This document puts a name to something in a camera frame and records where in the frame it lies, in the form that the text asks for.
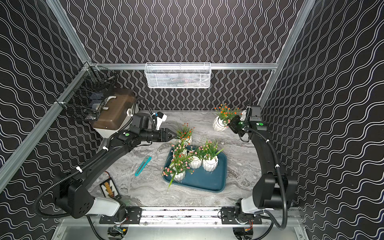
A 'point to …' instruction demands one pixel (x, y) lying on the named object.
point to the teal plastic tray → (201, 179)
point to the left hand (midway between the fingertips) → (174, 132)
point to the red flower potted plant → (184, 134)
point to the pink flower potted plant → (195, 161)
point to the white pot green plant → (209, 154)
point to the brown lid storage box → (116, 110)
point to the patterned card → (109, 189)
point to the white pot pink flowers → (182, 153)
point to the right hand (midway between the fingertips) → (228, 122)
